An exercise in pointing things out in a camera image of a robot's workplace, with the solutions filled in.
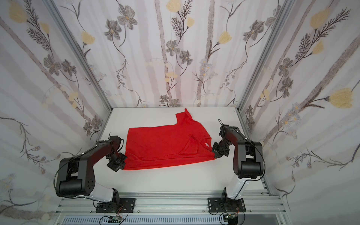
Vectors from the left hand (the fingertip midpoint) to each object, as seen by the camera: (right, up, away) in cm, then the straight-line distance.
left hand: (126, 164), depth 89 cm
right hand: (+59, +6, +1) cm, 60 cm away
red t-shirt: (+37, +13, +9) cm, 40 cm away
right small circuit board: (+62, -24, -17) cm, 68 cm away
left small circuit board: (+1, -23, -18) cm, 29 cm away
